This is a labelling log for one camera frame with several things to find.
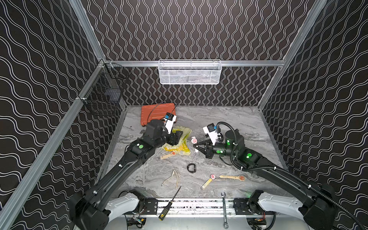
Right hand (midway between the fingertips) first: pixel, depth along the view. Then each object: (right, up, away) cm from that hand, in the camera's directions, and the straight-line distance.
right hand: (194, 144), depth 69 cm
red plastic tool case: (-26, +18, +41) cm, 52 cm away
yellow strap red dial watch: (+12, -21, +15) cm, 29 cm away
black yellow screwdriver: (-14, -33, +3) cm, 36 cm away
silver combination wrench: (+15, -39, +1) cm, 42 cm away
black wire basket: (-59, +28, +26) cm, 70 cm away
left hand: (-6, +6, +3) cm, 10 cm away
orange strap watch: (+28, -22, +15) cm, 39 cm away
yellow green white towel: (-6, -7, +27) cm, 29 cm away
